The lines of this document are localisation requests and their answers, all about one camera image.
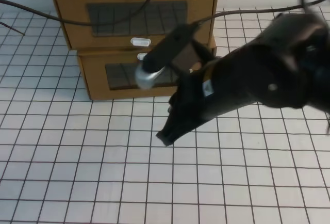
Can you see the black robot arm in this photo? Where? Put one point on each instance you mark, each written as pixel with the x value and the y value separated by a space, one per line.
pixel 286 65

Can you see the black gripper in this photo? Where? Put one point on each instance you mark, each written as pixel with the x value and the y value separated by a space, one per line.
pixel 194 102

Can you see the white grid tablecloth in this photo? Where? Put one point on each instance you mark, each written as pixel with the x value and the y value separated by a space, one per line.
pixel 67 159

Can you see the black wrist camera with lens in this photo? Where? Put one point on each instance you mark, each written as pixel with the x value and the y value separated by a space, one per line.
pixel 162 55

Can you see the brown cardboard shoebox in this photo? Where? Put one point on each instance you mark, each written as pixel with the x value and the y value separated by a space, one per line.
pixel 114 23
pixel 110 74

